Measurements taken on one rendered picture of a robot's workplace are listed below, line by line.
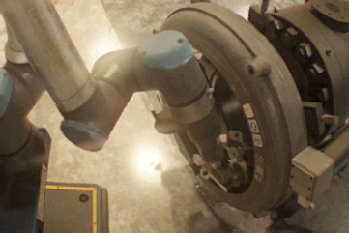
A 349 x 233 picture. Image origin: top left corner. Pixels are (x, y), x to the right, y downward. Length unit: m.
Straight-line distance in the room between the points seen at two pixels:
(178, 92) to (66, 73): 0.21
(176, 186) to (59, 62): 1.20
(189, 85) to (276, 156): 0.32
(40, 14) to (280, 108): 0.56
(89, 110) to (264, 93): 0.40
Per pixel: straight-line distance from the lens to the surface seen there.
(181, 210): 1.53
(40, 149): 0.86
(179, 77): 0.56
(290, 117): 0.75
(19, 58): 0.76
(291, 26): 1.08
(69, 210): 1.24
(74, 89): 0.50
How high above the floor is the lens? 1.42
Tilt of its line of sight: 47 degrees down
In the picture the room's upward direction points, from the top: 1 degrees clockwise
